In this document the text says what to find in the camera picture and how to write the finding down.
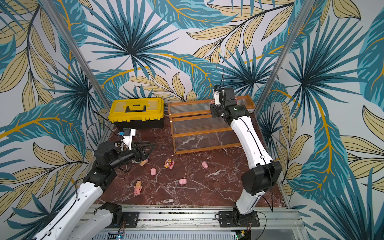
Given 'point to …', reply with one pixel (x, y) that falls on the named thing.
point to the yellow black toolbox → (137, 113)
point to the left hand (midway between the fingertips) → (151, 146)
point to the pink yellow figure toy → (169, 164)
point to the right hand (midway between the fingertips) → (217, 106)
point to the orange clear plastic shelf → (193, 129)
